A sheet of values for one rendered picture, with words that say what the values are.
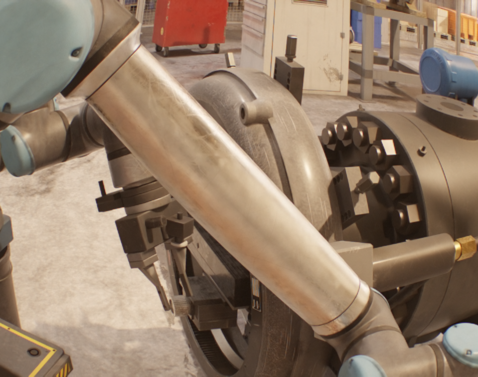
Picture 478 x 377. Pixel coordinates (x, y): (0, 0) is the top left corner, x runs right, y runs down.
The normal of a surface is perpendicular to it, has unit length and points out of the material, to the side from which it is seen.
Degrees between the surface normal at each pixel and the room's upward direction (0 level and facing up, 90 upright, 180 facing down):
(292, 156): 40
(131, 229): 83
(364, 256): 68
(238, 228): 98
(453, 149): 27
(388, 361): 9
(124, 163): 78
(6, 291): 93
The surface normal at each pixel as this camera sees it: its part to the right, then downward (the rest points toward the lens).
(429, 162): 0.25, -0.58
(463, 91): 0.32, 0.65
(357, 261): 0.36, 0.00
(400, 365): 0.11, -0.73
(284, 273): -0.07, 0.53
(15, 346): 0.07, -0.92
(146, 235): 0.87, -0.18
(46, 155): 0.73, 0.52
